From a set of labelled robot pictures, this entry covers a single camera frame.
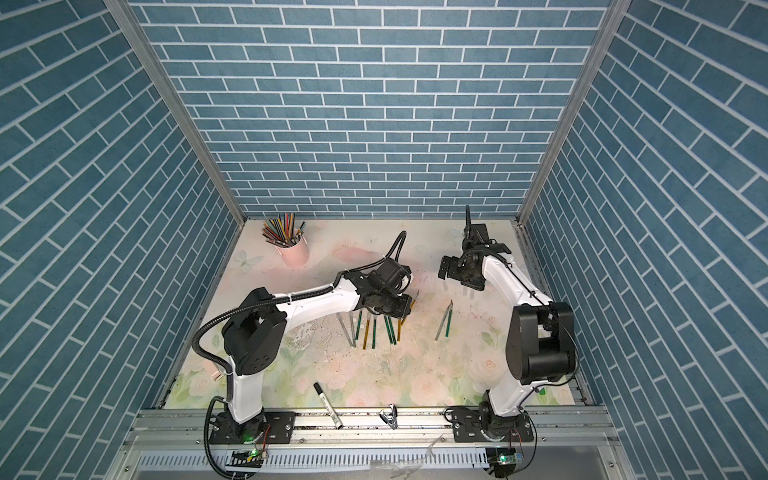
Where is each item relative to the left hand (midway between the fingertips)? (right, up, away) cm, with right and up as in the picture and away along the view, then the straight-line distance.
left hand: (418, 315), depth 86 cm
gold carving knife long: (-15, -7, +3) cm, 17 cm away
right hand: (+12, +11, +5) cm, 17 cm away
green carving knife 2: (-18, -4, +5) cm, 19 cm away
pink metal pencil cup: (-41, +17, +16) cm, 48 cm away
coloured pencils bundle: (-46, +26, +13) cm, 54 cm away
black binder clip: (-8, -24, -11) cm, 27 cm away
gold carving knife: (-5, -3, +7) cm, 9 cm away
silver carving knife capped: (+8, -4, +6) cm, 11 cm away
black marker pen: (-22, -24, -12) cm, 34 cm away
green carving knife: (+10, -4, +7) cm, 13 cm away
